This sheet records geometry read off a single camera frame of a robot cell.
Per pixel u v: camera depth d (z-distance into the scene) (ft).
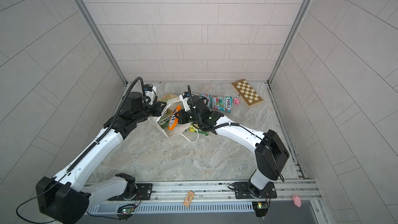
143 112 2.02
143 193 2.32
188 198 2.24
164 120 2.85
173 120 2.46
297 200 2.20
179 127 2.73
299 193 2.33
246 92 3.55
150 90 2.15
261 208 2.22
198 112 1.93
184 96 2.28
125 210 2.11
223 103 3.35
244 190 2.31
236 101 3.40
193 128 2.92
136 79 1.70
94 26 2.82
